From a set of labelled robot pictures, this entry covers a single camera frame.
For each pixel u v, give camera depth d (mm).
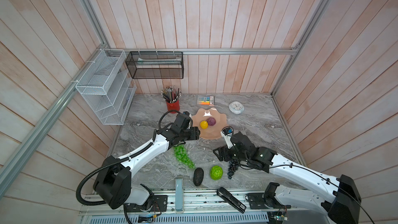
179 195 712
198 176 779
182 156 858
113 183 409
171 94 1004
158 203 729
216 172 765
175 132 618
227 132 686
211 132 975
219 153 691
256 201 728
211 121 982
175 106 1036
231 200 719
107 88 701
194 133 733
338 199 397
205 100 1144
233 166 822
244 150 582
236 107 1083
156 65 1040
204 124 981
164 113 782
